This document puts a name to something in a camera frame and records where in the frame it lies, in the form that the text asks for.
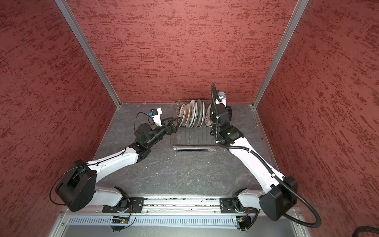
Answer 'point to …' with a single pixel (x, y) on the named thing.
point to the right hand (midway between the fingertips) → (221, 106)
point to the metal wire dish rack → (193, 139)
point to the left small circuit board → (117, 220)
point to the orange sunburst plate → (182, 113)
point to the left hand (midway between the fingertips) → (178, 120)
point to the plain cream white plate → (201, 112)
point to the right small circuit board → (239, 219)
